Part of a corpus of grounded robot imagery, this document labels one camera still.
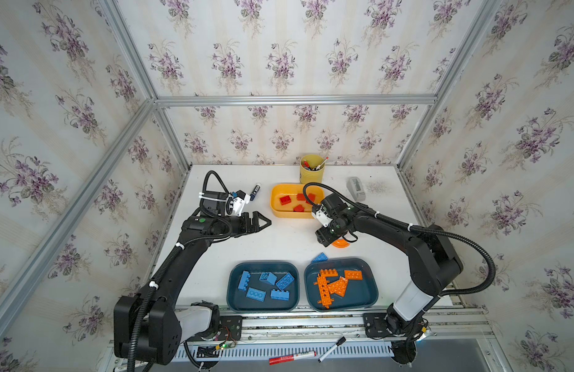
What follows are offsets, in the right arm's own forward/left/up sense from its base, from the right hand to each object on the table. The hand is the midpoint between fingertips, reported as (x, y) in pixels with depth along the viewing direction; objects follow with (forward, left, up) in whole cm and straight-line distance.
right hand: (324, 236), depth 89 cm
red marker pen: (-38, +18, -5) cm, 43 cm away
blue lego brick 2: (-16, +30, -2) cm, 34 cm away
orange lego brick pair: (-14, -10, -5) cm, 17 cm away
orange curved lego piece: (-1, -7, -5) cm, 9 cm away
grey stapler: (+26, -19, -2) cm, 32 cm away
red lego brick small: (+22, +3, -2) cm, 22 cm away
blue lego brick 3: (-20, +18, -3) cm, 27 cm away
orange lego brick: (-13, 0, -4) cm, 13 cm away
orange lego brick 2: (-18, -3, -3) cm, 19 cm away
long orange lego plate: (-22, +2, -4) cm, 22 cm away
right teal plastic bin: (-20, -11, -5) cm, 23 cm away
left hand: (-2, +23, +14) cm, 27 cm away
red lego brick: (+20, +15, -2) cm, 25 cm away
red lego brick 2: (+15, +9, -2) cm, 17 cm away
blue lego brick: (-20, +26, -5) cm, 33 cm away
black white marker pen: (-34, -1, -5) cm, 35 cm away
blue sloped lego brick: (-15, +21, -2) cm, 26 cm away
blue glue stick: (+26, +29, -2) cm, 39 cm away
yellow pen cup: (+31, +2, +7) cm, 32 cm away
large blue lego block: (-16, +16, -4) cm, 23 cm away
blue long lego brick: (-7, +2, -5) cm, 9 cm away
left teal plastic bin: (-22, +32, -4) cm, 39 cm away
